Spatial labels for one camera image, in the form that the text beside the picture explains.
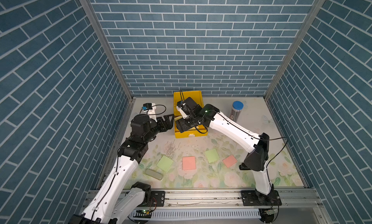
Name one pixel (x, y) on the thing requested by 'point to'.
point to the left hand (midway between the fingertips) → (172, 116)
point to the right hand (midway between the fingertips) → (183, 124)
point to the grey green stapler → (154, 174)
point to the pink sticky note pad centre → (189, 163)
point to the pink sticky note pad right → (229, 160)
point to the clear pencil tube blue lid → (237, 106)
